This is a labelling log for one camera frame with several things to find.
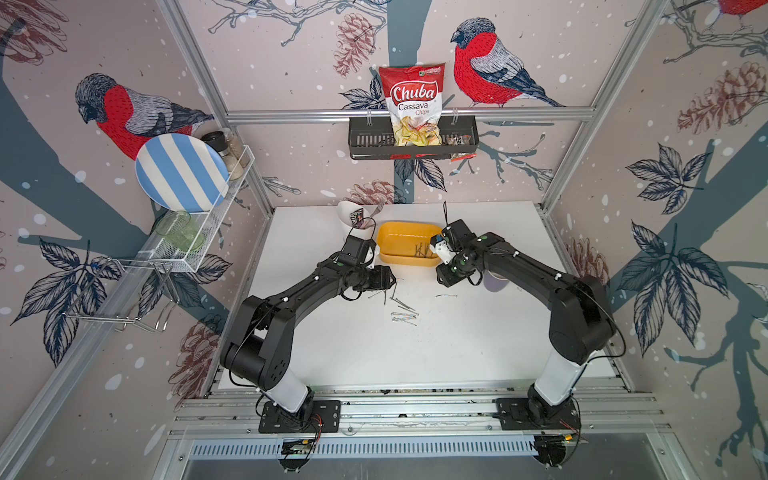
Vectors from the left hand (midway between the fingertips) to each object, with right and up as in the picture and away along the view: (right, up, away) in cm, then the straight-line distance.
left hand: (392, 275), depth 89 cm
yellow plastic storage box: (+6, +9, +22) cm, 24 cm away
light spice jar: (-45, +34, -4) cm, 57 cm away
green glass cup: (-50, +14, -20) cm, 56 cm away
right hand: (+16, 0, +2) cm, 16 cm away
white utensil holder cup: (-17, +20, +14) cm, 30 cm away
